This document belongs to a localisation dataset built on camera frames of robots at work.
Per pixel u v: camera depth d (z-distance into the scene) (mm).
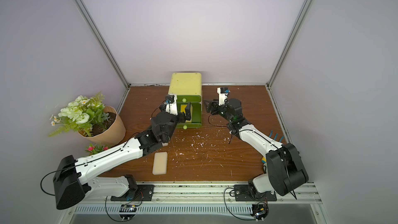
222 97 728
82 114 666
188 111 665
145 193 740
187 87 894
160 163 816
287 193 421
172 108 611
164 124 522
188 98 896
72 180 388
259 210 697
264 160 817
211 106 731
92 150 696
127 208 713
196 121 871
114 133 776
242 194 725
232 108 621
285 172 421
